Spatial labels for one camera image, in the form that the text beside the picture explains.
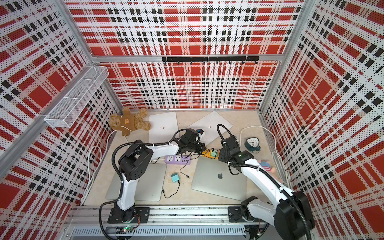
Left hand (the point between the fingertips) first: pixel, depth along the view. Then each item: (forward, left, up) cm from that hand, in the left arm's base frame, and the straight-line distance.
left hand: (207, 148), depth 95 cm
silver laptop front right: (-17, -3, -4) cm, 18 cm away
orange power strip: (-4, 0, -1) cm, 4 cm away
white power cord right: (-2, -46, -7) cm, 47 cm away
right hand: (-8, -10, +7) cm, 15 cm away
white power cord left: (-24, +68, -3) cm, 72 cm away
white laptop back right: (+23, -2, -4) cm, 23 cm away
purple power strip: (-8, +19, -1) cm, 20 cm away
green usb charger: (-6, -3, +4) cm, 8 cm away
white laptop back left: (+20, +32, -3) cm, 38 cm away
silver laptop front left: (-23, +33, -4) cm, 41 cm away
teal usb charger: (-18, +19, -2) cm, 27 cm away
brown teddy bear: (+19, +56, +4) cm, 60 cm away
